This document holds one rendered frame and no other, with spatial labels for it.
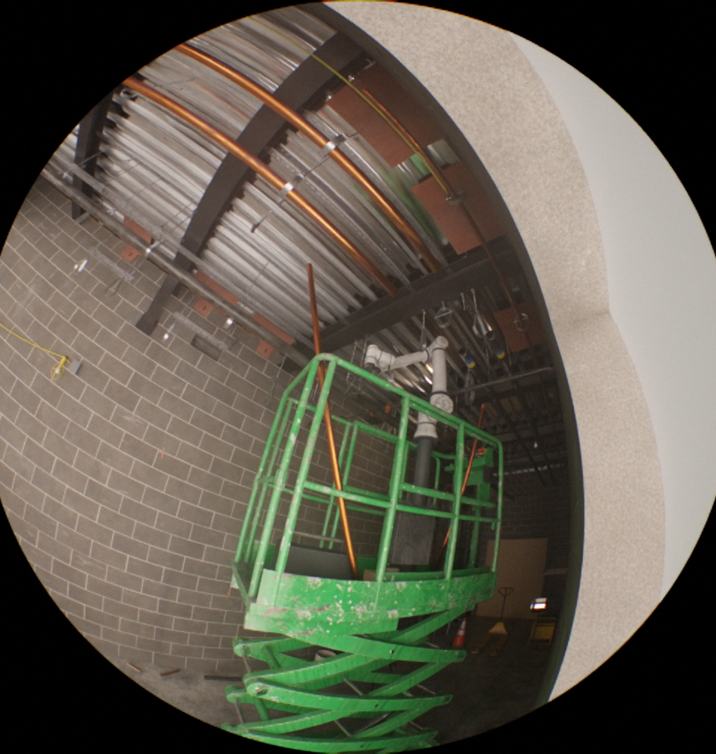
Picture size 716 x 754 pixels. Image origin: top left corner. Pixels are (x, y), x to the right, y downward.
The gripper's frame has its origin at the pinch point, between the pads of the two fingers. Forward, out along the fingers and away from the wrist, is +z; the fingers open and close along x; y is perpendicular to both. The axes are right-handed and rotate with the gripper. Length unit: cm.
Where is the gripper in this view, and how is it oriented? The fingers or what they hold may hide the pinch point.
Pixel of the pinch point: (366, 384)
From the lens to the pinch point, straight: 185.3
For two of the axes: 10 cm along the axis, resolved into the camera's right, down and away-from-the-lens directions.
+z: -1.8, 8.4, -5.2
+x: 5.6, -3.4, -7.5
